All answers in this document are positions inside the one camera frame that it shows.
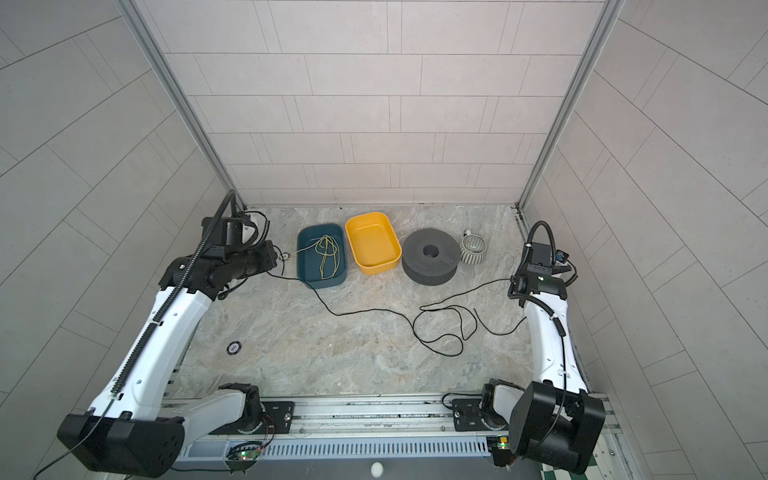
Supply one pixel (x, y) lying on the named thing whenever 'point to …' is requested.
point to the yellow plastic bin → (374, 242)
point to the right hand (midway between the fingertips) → (540, 287)
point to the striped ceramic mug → (472, 249)
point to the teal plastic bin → (309, 261)
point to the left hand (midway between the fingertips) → (284, 248)
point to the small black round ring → (229, 347)
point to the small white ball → (376, 469)
